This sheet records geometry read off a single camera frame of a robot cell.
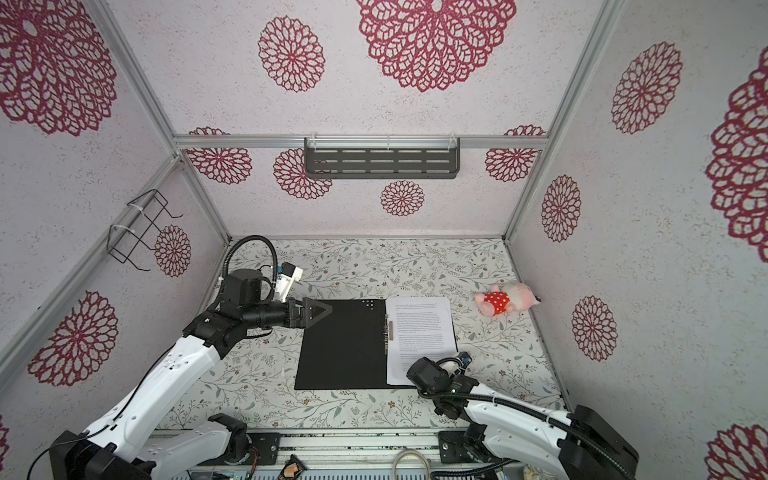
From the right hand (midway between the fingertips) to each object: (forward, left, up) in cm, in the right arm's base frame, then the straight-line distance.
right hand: (418, 370), depth 85 cm
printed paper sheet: (+14, 0, -1) cm, 14 cm away
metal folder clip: (+12, +9, -1) cm, 15 cm away
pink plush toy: (+23, -31, +5) cm, 38 cm away
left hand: (+5, +25, +22) cm, 33 cm away
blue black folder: (+5, +22, +1) cm, 22 cm away
